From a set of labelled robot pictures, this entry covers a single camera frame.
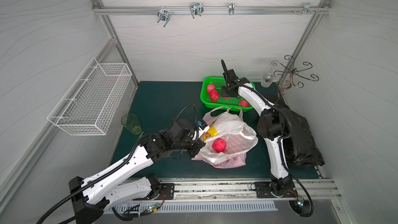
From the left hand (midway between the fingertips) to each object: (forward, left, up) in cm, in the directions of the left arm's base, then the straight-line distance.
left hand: (204, 145), depth 67 cm
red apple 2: (+49, -4, -14) cm, 52 cm away
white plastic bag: (+3, -11, +3) cm, 12 cm away
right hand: (+40, -14, -8) cm, 43 cm away
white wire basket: (+12, +53, +11) cm, 55 cm away
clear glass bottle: (+44, -39, -1) cm, 58 cm away
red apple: (+6, -8, -14) cm, 17 cm away
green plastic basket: (+33, -16, -13) cm, 39 cm away
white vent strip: (-21, +33, -23) cm, 46 cm away
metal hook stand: (+38, -49, +10) cm, 63 cm away
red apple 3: (+42, -6, -14) cm, 44 cm away
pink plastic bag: (-2, -17, -14) cm, 22 cm away
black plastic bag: (+3, -47, -7) cm, 48 cm away
